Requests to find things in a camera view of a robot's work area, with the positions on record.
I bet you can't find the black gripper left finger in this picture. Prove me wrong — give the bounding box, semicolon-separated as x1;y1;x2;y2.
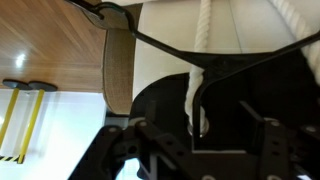
68;99;201;180

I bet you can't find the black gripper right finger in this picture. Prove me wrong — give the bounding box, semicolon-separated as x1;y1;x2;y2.
238;101;320;180

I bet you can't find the black coat hanger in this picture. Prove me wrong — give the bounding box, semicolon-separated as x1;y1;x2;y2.
64;0;320;149

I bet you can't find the white laundry basket black rim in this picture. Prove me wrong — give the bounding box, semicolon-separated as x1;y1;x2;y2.
129;0;320;154

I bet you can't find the brown fabric sofa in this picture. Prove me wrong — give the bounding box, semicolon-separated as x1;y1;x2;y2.
83;2;144;116

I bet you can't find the yellow pole with black foot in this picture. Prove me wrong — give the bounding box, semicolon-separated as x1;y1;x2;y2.
17;80;59;165
0;78;33;148

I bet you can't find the yellow black hazard tape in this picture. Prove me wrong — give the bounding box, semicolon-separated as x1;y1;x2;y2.
0;154;22;164

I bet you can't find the white rope basket handle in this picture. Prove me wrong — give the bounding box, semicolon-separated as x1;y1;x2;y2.
269;0;320;85
184;0;213;134

